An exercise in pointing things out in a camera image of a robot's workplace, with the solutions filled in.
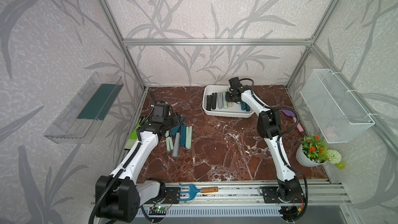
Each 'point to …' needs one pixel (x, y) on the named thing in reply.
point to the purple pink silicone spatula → (292, 114)
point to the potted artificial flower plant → (313, 152)
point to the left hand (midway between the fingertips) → (177, 117)
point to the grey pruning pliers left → (176, 145)
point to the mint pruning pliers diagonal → (225, 104)
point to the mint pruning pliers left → (169, 141)
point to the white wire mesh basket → (338, 115)
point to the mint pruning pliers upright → (188, 139)
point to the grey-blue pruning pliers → (220, 100)
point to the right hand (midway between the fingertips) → (227, 97)
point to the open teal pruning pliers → (177, 128)
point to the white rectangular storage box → (214, 103)
